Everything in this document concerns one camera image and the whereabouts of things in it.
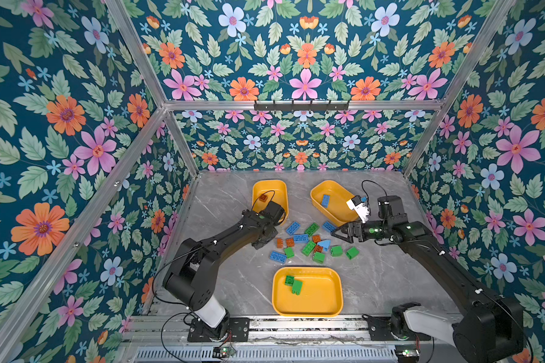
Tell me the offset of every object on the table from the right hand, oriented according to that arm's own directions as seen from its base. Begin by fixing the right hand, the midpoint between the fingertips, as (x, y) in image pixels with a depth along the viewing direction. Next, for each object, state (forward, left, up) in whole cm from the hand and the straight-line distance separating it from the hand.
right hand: (338, 230), depth 75 cm
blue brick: (+27, -1, -18) cm, 33 cm away
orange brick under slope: (+2, +5, -18) cm, 19 cm away
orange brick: (+5, +21, -19) cm, 29 cm away
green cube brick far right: (0, -8, -18) cm, 20 cm away
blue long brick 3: (-1, +22, -19) cm, 29 cm away
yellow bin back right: (+20, -6, -18) cm, 28 cm away
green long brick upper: (+12, +7, -20) cm, 24 cm away
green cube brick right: (+1, -2, -18) cm, 18 cm away
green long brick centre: (+2, +9, -18) cm, 20 cm away
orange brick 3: (+7, +5, -18) cm, 20 cm away
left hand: (+6, +23, -12) cm, 27 cm away
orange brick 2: (+5, +17, -18) cm, 25 cm away
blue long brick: (+13, +15, -19) cm, 27 cm away
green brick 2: (-2, +5, -18) cm, 19 cm away
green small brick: (-11, +17, -18) cm, 27 cm away
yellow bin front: (-16, +5, -20) cm, 26 cm away
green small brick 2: (+1, +17, -19) cm, 26 cm away
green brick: (-12, +14, -21) cm, 28 cm away
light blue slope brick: (+3, +2, -17) cm, 18 cm away
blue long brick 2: (+7, +12, -18) cm, 23 cm away
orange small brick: (+29, +29, -18) cm, 45 cm away
